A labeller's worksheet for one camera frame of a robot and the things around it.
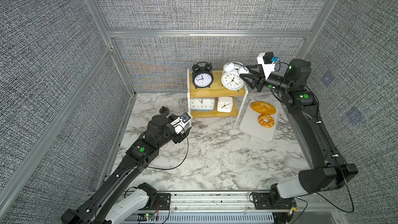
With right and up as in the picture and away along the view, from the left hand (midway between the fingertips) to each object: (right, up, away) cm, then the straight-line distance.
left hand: (186, 120), depth 71 cm
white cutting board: (+39, -5, +31) cm, 50 cm away
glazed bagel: (+51, -5, +29) cm, 59 cm away
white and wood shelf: (+15, +14, +6) cm, 21 cm away
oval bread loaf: (+49, +5, +34) cm, 60 cm away
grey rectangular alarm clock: (+8, +7, +16) cm, 19 cm away
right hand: (+25, +22, -9) cm, 35 cm away
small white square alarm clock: (+20, +7, +15) cm, 26 cm away
